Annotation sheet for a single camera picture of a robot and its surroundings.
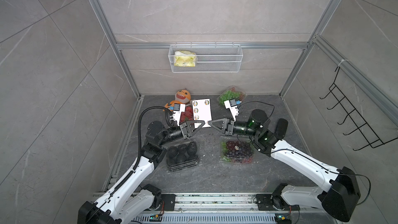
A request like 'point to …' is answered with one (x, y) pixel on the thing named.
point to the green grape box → (232, 93)
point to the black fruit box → (182, 155)
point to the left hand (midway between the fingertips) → (205, 124)
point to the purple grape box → (237, 151)
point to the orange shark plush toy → (182, 96)
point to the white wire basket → (211, 58)
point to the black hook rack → (373, 139)
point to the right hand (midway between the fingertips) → (210, 125)
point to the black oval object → (281, 128)
